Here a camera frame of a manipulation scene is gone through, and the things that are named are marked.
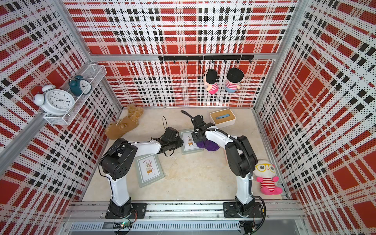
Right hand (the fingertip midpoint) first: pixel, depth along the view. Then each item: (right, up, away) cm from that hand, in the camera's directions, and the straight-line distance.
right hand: (201, 135), depth 96 cm
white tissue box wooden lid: (+17, +12, +13) cm, 25 cm away
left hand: (-11, -5, +3) cm, 13 cm away
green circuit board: (-40, -41, -26) cm, 63 cm away
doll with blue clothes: (+22, +39, -3) cm, 45 cm away
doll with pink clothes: (+7, +39, +2) cm, 39 cm away
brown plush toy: (-57, +5, +2) cm, 57 cm away
